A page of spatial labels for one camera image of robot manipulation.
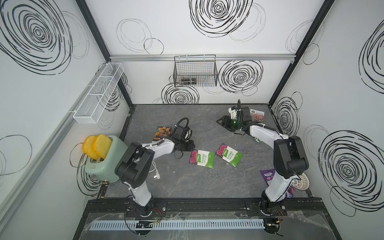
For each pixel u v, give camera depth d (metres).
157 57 1.77
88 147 0.73
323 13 0.74
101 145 0.75
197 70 1.24
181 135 0.75
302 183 0.80
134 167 0.47
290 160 0.49
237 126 0.75
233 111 0.87
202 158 0.91
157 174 0.84
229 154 0.93
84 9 0.72
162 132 1.04
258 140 0.64
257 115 1.15
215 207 0.75
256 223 0.71
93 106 0.74
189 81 0.89
